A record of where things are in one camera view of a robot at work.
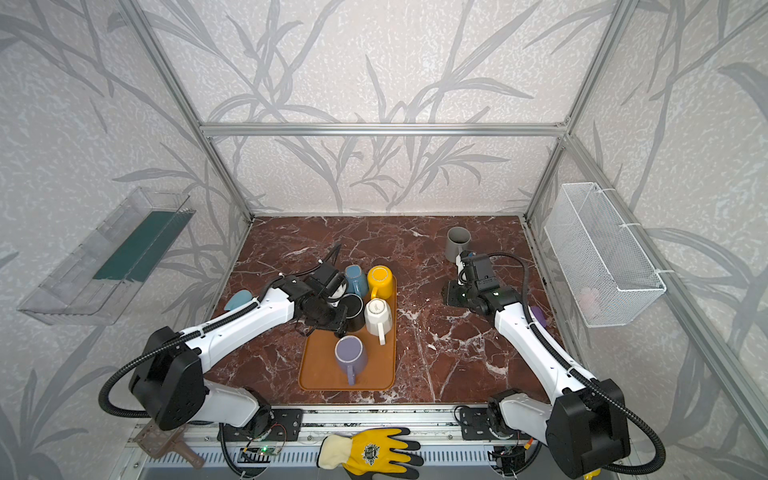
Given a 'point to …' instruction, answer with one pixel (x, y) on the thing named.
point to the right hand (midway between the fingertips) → (448, 281)
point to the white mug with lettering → (378, 318)
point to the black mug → (355, 317)
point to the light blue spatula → (237, 298)
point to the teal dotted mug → (357, 282)
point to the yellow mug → (380, 280)
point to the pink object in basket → (586, 301)
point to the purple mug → (351, 356)
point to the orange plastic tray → (320, 369)
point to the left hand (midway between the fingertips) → (347, 316)
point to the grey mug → (457, 241)
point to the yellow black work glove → (371, 452)
